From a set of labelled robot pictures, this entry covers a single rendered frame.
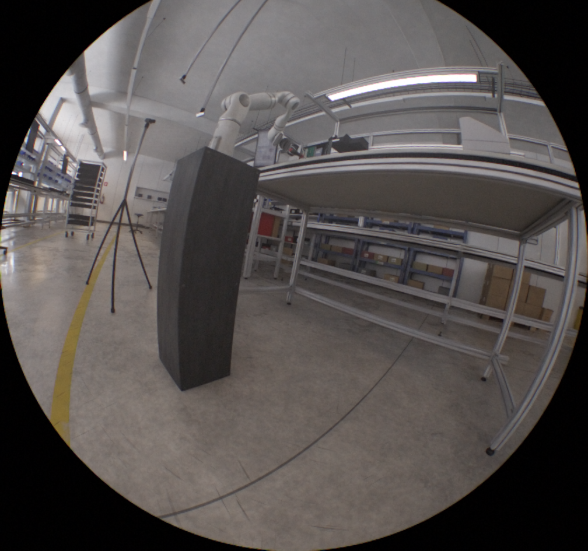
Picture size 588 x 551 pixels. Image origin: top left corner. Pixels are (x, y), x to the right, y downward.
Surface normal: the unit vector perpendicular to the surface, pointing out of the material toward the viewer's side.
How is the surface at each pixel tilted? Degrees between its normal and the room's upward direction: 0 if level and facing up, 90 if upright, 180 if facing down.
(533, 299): 90
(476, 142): 90
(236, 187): 90
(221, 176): 90
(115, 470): 0
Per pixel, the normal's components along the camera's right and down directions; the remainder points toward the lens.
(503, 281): -0.68, -0.07
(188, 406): 0.18, -0.98
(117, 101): 0.71, 0.18
